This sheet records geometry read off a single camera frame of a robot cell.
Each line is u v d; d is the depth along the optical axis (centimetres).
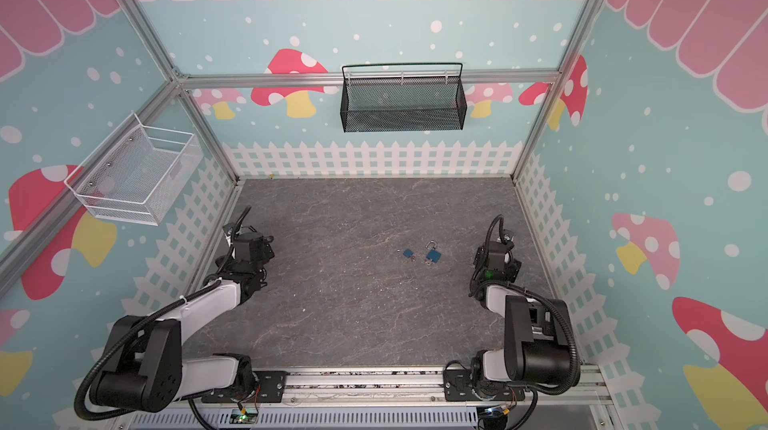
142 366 42
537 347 44
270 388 74
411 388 76
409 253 100
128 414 45
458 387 74
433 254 99
